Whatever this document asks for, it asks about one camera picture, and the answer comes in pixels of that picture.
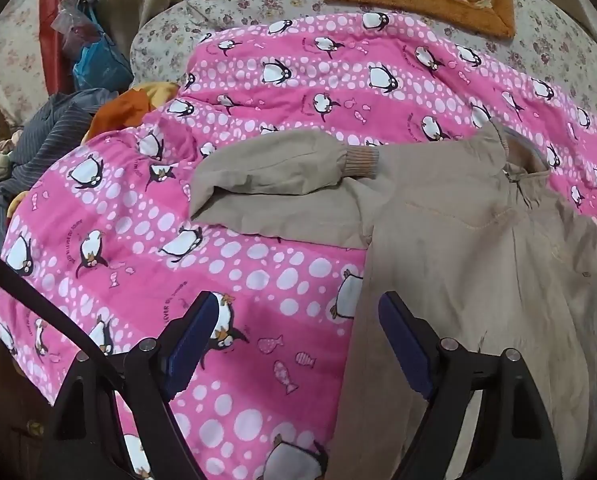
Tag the orange cloth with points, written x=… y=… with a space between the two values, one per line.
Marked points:
x=123 y=110

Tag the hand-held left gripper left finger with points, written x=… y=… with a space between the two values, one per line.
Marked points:
x=192 y=342

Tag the pale floral pillow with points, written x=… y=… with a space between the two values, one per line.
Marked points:
x=18 y=60

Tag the floral quilt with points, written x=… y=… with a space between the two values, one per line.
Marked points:
x=258 y=0

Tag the blue plastic bag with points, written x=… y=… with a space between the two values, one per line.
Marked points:
x=98 y=60

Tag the red frame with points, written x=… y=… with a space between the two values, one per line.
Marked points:
x=48 y=35

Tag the pink translucent plastic bag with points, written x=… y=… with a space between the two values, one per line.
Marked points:
x=73 y=25

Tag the pink penguin print blanket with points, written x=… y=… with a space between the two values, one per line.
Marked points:
x=278 y=110

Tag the beige jacket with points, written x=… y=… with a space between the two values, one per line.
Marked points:
x=453 y=260

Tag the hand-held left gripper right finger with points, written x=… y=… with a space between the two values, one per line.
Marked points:
x=404 y=346

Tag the grey striped garment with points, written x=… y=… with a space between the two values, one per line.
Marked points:
x=53 y=125

